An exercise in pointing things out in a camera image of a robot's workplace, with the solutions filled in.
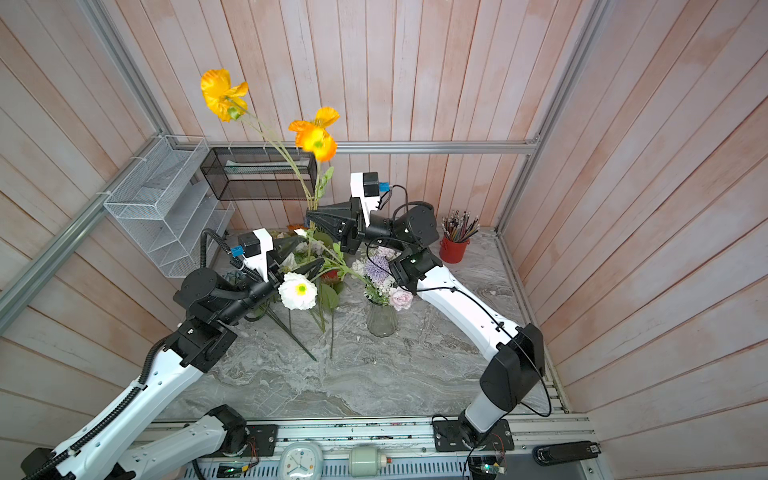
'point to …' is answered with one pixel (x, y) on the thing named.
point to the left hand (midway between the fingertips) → (313, 254)
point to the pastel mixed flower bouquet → (374, 270)
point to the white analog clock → (301, 461)
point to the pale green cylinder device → (365, 462)
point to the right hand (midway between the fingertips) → (307, 221)
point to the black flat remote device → (551, 454)
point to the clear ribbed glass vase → (382, 320)
